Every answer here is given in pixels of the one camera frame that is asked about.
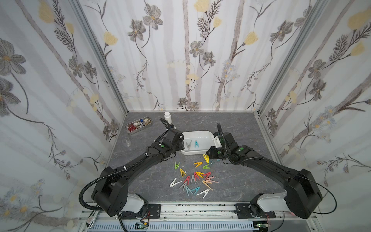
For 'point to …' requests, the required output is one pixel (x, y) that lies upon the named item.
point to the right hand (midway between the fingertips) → (206, 150)
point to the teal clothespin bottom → (196, 190)
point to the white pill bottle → (167, 117)
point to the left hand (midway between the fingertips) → (183, 141)
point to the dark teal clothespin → (211, 162)
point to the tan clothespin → (206, 183)
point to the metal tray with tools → (133, 127)
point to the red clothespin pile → (187, 179)
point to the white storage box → (205, 139)
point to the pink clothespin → (209, 179)
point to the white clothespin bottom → (206, 192)
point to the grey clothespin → (189, 147)
